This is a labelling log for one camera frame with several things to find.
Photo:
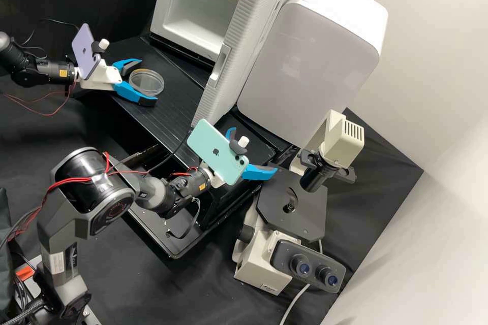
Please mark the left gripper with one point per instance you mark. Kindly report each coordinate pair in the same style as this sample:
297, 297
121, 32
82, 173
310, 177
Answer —
106, 79

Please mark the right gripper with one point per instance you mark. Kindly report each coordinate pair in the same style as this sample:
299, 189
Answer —
215, 181

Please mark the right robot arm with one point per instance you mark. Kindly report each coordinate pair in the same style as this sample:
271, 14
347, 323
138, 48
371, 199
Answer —
91, 188

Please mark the petri dish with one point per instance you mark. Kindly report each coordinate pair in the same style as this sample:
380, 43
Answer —
146, 81

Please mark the incubator door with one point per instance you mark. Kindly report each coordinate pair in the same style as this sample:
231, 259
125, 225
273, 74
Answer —
244, 35

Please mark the black platform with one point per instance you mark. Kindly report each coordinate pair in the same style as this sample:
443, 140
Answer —
259, 142
167, 115

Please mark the cream microscope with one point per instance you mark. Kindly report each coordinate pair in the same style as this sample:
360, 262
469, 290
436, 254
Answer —
259, 260

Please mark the black tray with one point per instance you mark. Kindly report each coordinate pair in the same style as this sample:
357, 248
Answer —
183, 245

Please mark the white box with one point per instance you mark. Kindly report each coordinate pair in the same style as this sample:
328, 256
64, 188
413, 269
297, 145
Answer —
312, 62

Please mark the right wrist camera phone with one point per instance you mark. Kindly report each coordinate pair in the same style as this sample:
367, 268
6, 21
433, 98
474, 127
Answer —
213, 150

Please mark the wrist camera phone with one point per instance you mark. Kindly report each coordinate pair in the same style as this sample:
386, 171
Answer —
213, 150
85, 49

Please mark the left wrist camera phone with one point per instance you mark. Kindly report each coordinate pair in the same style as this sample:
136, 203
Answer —
85, 49

